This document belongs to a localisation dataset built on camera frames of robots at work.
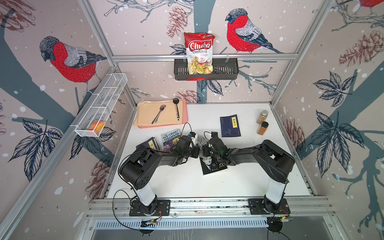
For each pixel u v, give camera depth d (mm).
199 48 820
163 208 734
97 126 643
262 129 957
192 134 854
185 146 745
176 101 1220
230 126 1070
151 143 923
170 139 978
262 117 1033
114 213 728
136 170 470
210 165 875
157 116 1136
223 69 951
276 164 486
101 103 795
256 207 727
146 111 1180
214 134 833
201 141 899
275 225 715
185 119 1102
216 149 745
